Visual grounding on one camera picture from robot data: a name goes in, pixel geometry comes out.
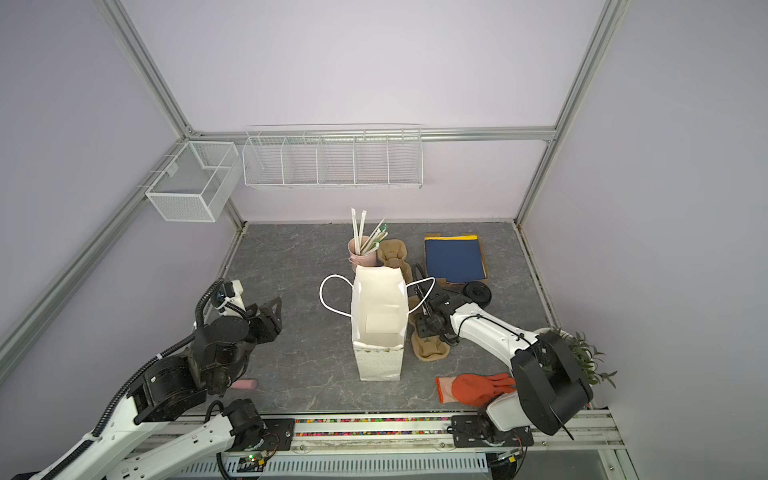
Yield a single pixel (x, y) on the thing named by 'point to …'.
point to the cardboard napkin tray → (460, 286)
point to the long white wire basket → (340, 155)
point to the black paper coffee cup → (478, 292)
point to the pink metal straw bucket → (367, 259)
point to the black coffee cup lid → (479, 292)
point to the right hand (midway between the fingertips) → (428, 326)
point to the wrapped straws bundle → (373, 241)
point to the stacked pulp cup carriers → (392, 253)
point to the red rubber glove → (473, 390)
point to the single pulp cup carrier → (429, 349)
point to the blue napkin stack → (455, 258)
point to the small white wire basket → (196, 183)
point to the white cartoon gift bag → (379, 312)
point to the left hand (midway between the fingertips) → (272, 308)
